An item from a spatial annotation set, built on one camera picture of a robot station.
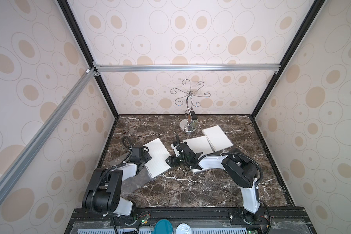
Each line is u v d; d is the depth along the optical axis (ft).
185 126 3.81
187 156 2.44
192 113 3.45
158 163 3.02
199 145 3.40
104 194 1.45
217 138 3.51
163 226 2.13
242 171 1.68
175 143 2.83
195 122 3.44
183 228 2.17
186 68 4.95
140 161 2.40
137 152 2.40
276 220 2.40
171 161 2.73
